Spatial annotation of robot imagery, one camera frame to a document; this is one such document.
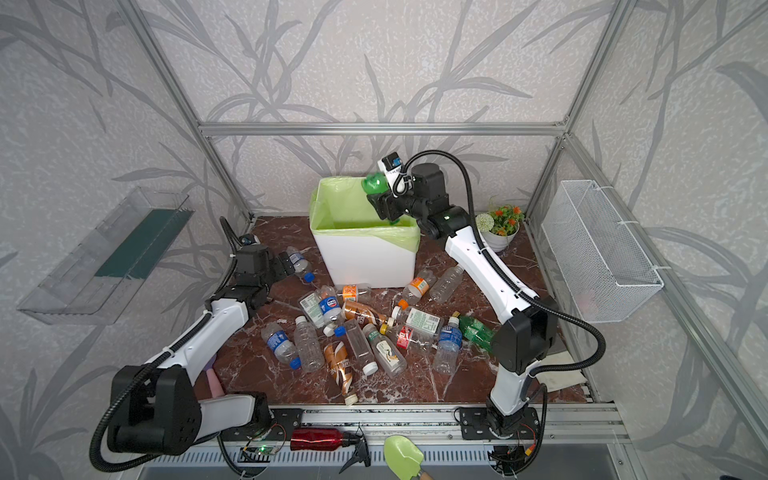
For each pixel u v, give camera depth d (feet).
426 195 1.84
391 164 2.05
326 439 2.26
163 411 1.33
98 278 2.11
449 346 2.65
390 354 2.63
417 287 3.07
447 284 3.08
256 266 2.14
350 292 3.06
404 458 2.27
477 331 2.83
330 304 2.79
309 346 2.71
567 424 2.49
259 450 2.32
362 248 2.63
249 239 2.45
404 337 2.71
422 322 2.88
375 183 2.33
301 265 3.31
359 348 2.66
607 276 2.01
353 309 2.91
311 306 2.99
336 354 2.64
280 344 2.70
